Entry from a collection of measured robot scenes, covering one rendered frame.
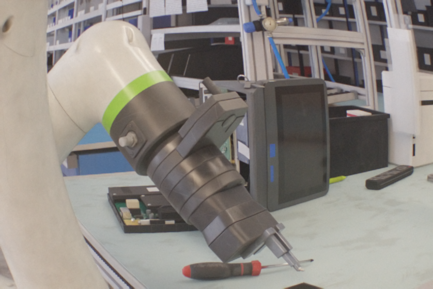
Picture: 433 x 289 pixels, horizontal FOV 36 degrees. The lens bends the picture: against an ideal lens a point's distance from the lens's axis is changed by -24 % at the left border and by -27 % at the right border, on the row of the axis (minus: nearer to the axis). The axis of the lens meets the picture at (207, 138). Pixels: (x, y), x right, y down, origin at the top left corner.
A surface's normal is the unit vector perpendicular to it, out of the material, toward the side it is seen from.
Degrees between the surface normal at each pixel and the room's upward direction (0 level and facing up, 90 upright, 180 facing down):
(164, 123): 58
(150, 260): 0
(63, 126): 107
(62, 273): 100
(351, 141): 90
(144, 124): 72
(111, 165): 90
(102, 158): 90
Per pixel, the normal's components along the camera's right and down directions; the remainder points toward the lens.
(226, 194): 0.62, -0.55
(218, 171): 0.32, -0.59
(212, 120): -0.33, -0.13
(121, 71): 0.00, -0.31
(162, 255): -0.05, -0.99
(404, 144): -0.93, 0.10
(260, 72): 0.36, 0.11
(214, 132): 0.61, 0.73
